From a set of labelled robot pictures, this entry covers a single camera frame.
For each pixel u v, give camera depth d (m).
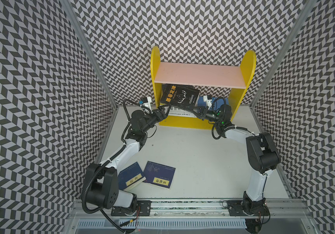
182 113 0.93
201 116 0.78
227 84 0.75
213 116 0.77
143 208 0.72
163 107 0.69
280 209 0.75
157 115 0.69
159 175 0.83
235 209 0.72
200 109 0.79
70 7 0.72
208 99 0.80
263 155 0.51
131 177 0.81
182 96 0.84
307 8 0.68
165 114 0.69
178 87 0.87
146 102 0.70
